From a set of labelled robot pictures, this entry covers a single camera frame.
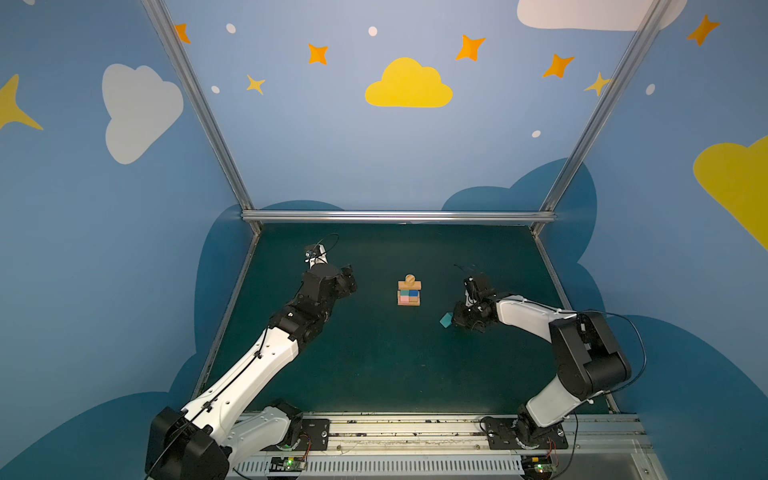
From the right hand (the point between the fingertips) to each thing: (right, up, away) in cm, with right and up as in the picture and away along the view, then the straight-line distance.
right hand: (458, 317), depth 95 cm
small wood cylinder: (-16, +12, -2) cm, 20 cm away
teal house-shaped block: (-4, -1, 0) cm, 4 cm away
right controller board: (+14, -31, -24) cm, 42 cm away
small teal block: (-17, +7, +4) cm, 19 cm away
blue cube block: (-14, +7, +3) cm, 16 cm away
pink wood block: (-16, +5, +3) cm, 17 cm away
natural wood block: (-16, +4, +3) cm, 17 cm away
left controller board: (-47, -30, -25) cm, 61 cm away
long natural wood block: (-18, +10, +1) cm, 20 cm away
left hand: (-35, +16, -16) cm, 42 cm away
